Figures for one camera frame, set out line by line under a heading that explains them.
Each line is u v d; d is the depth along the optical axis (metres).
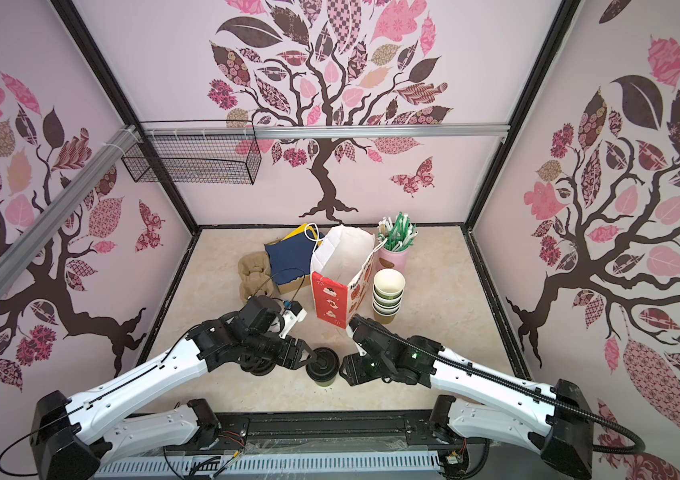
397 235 0.94
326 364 0.74
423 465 0.70
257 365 0.81
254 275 0.98
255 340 0.60
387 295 0.79
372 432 0.74
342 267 1.03
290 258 1.05
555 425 0.40
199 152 0.95
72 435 0.39
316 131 0.93
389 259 0.96
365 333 0.56
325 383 0.77
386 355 0.55
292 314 0.68
